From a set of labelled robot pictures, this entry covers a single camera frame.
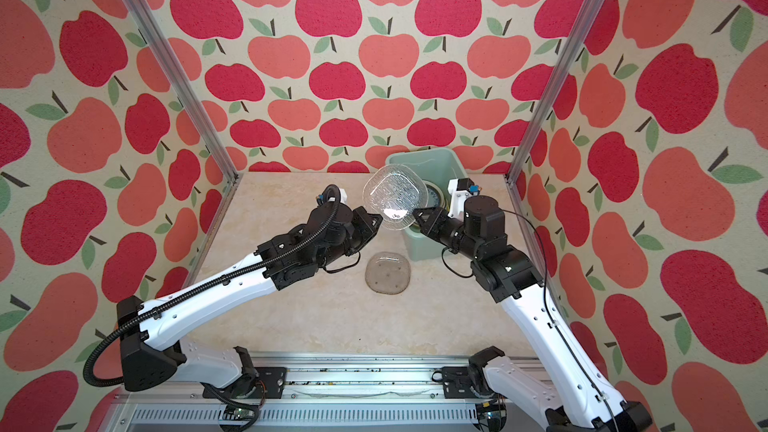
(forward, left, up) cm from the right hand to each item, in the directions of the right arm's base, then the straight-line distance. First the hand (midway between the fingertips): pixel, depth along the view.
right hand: (421, 209), depth 67 cm
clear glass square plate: (+1, +8, -34) cm, 35 cm away
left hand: (-3, +6, -2) cm, 7 cm away
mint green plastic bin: (+39, -9, -22) cm, 46 cm away
